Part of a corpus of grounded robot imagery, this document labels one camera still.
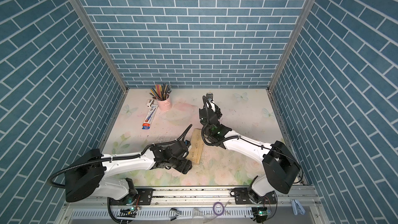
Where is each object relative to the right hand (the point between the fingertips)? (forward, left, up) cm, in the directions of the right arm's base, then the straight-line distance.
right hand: (210, 102), depth 81 cm
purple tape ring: (-43, -5, -25) cm, 50 cm away
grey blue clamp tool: (-40, -43, -23) cm, 63 cm away
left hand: (-26, +9, -23) cm, 36 cm away
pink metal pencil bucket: (+10, +30, -17) cm, 36 cm away
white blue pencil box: (+4, +40, -23) cm, 46 cm away
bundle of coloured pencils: (+16, +33, -11) cm, 39 cm away
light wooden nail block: (-19, +7, -21) cm, 29 cm away
